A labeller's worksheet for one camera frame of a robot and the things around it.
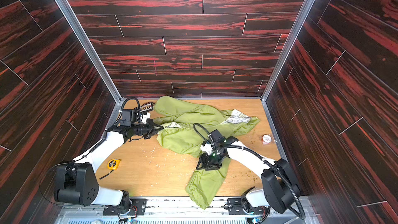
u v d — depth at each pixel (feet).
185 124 3.11
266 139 3.14
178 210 2.42
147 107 3.68
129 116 2.22
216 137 2.25
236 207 2.37
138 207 2.41
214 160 2.32
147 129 2.46
